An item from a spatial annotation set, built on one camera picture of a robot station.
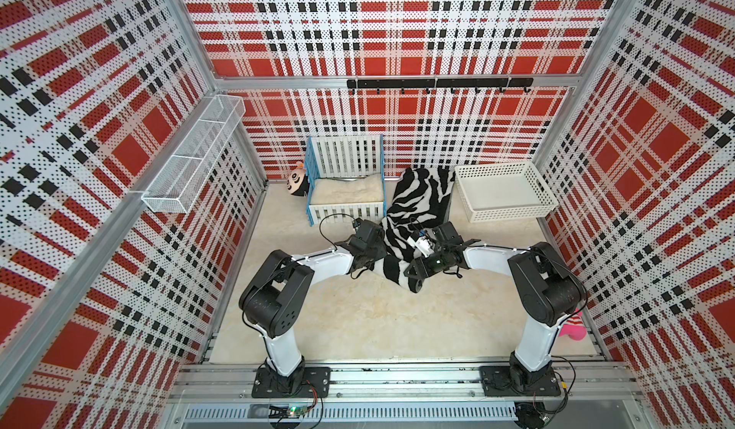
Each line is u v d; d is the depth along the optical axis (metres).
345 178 1.27
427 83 0.89
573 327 0.76
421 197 1.14
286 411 0.70
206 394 0.75
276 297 0.48
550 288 0.50
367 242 0.75
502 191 1.15
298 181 1.11
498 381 0.73
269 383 0.70
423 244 0.88
